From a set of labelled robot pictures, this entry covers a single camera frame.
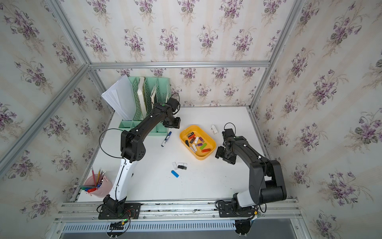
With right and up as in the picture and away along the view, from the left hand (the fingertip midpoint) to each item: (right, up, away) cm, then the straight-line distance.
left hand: (178, 127), depth 97 cm
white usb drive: (+11, -14, -2) cm, 18 cm away
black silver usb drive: (+8, -5, +6) cm, 11 cm away
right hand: (+29, -19, -9) cm, 35 cm away
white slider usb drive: (+13, -9, +3) cm, 16 cm away
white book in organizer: (-23, +21, -4) cm, 31 cm away
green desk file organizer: (-23, +26, +10) cm, 36 cm away
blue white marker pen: (-9, -10, +1) cm, 13 cm away
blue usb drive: (-1, -26, -11) cm, 29 cm away
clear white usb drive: (+9, -14, -1) cm, 17 cm away
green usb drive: (+17, -13, +1) cm, 21 cm away
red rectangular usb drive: (+9, -7, +4) cm, 12 cm away
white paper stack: (-37, +21, -2) cm, 43 cm away
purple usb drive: (+16, -9, +3) cm, 18 cm away
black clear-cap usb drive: (+3, -24, -9) cm, 26 cm away
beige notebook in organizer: (-17, +22, +1) cm, 28 cm away
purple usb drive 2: (+15, -12, +1) cm, 19 cm away
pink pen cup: (-35, -30, -23) cm, 52 cm away
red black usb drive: (+10, -9, +3) cm, 14 cm away
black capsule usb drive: (+6, -11, 0) cm, 12 cm away
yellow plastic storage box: (+14, -10, +1) cm, 17 cm away
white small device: (+25, -2, +6) cm, 26 cm away
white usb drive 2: (-1, -23, -9) cm, 25 cm away
